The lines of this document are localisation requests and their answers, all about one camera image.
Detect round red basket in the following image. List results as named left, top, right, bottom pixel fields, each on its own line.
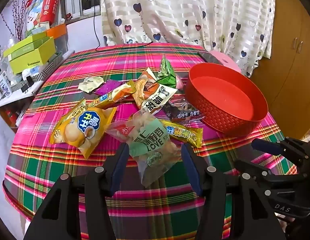
left=184, top=63, right=269, bottom=137

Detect pink green plaid tablecloth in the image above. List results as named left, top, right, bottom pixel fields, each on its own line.
left=2, top=42, right=298, bottom=240

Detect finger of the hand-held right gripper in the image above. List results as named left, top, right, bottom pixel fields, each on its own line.
left=234, top=159, right=274, bottom=183
left=251, top=137, right=296, bottom=155

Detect colourful gift bag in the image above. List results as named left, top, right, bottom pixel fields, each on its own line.
left=25, top=0, right=49, bottom=33

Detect red gift bag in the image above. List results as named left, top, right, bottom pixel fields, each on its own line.
left=40, top=0, right=63, bottom=23

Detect orange lidded storage bin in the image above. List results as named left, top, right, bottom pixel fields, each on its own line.
left=46, top=24, right=68, bottom=55

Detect large lime green box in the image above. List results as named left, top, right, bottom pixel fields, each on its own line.
left=10, top=37, right=56, bottom=74

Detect purple snack packet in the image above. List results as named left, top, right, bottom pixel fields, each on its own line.
left=93, top=79, right=120, bottom=96

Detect orange brown snack packet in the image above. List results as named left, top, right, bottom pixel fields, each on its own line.
left=132, top=67, right=178, bottom=117

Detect dark plum snack packet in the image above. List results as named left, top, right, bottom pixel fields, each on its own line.
left=162, top=92, right=208, bottom=125

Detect gold orange snack bar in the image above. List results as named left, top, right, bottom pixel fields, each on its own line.
left=86, top=80, right=136, bottom=109

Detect black white patterned box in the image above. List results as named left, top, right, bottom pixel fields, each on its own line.
left=25, top=54, right=63, bottom=90

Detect clear peanut bag green label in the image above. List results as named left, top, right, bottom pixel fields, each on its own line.
left=106, top=110, right=183, bottom=188

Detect black cable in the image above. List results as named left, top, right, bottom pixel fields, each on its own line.
left=93, top=5, right=154, bottom=52

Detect white side table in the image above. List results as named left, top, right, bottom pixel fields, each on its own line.
left=0, top=52, right=75, bottom=110

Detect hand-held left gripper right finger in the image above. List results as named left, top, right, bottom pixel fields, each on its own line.
left=181, top=143, right=287, bottom=240

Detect black smartphone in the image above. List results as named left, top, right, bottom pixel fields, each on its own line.
left=197, top=51, right=222, bottom=64

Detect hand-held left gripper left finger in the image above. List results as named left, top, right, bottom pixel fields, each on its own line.
left=23, top=143, right=130, bottom=240

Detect pink snack packet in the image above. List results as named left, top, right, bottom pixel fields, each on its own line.
left=175, top=76, right=188, bottom=90

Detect cream green snack packet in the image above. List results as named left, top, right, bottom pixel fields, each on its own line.
left=78, top=76, right=104, bottom=93

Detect white heart print curtain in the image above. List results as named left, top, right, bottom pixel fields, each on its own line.
left=101, top=0, right=276, bottom=78

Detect yellow biscuit bag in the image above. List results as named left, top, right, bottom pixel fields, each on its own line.
left=49, top=99, right=118, bottom=159

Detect wooden wardrobe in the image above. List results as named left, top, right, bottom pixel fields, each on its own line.
left=250, top=0, right=310, bottom=140

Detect purple budded branches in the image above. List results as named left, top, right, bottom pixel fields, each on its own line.
left=0, top=0, right=36, bottom=42

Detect thin lime green box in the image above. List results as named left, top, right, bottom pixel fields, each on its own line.
left=3, top=34, right=50, bottom=58

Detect pink plastic stool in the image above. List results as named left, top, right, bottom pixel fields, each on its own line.
left=209, top=50, right=242, bottom=73

